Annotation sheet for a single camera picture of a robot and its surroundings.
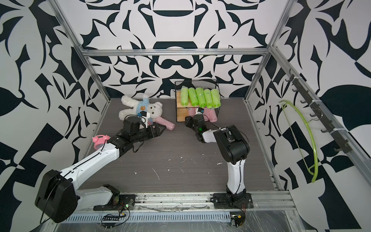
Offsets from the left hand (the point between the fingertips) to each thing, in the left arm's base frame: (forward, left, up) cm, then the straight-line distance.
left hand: (161, 125), depth 81 cm
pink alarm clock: (-3, +36, -9) cm, 38 cm away
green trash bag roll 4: (+21, -19, +1) cm, 29 cm away
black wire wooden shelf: (+22, -11, -15) cm, 29 cm away
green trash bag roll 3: (+20, -24, +1) cm, 31 cm away
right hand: (+16, -15, -12) cm, 25 cm away
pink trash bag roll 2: (+17, -34, -15) cm, 41 cm away
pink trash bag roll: (+21, -18, -14) cm, 31 cm away
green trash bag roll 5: (+22, -13, +1) cm, 26 cm away
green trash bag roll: (+18, -33, +1) cm, 38 cm away
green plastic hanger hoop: (-30, -63, +9) cm, 70 cm away
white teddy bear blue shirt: (+21, +7, -10) cm, 25 cm away
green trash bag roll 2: (+18, -29, +2) cm, 34 cm away
